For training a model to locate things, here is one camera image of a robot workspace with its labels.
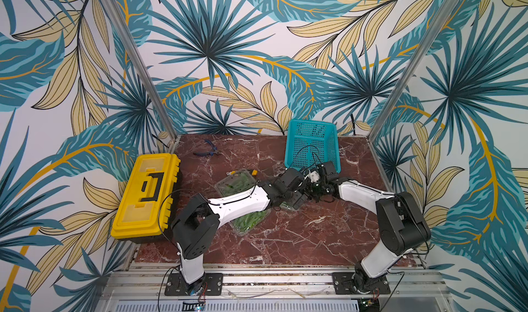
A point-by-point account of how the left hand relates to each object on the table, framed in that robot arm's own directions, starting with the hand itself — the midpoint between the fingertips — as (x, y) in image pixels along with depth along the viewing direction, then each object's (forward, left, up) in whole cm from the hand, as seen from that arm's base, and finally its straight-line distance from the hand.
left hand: (293, 191), depth 85 cm
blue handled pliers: (+28, +43, -10) cm, 52 cm away
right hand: (+3, -1, -5) cm, 6 cm away
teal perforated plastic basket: (+37, -13, -11) cm, 41 cm away
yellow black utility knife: (+15, +18, -9) cm, 25 cm away
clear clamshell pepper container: (+9, +26, -10) cm, 29 cm away
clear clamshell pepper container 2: (-11, +21, -10) cm, 25 cm away
